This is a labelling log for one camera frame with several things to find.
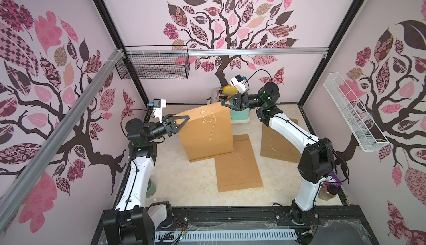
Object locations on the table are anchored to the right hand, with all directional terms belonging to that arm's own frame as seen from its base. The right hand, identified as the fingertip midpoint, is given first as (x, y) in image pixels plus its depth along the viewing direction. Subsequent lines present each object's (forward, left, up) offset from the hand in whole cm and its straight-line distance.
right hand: (222, 106), depth 65 cm
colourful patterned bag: (-19, -58, -37) cm, 71 cm away
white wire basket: (-9, -59, -9) cm, 61 cm away
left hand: (-4, +14, -3) cm, 15 cm away
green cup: (-19, +38, -42) cm, 59 cm away
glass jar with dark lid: (-25, -48, -32) cm, 63 cm away
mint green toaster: (+23, -12, -34) cm, 43 cm away
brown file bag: (-6, +6, -9) cm, 13 cm away
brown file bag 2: (-10, -9, -41) cm, 43 cm away
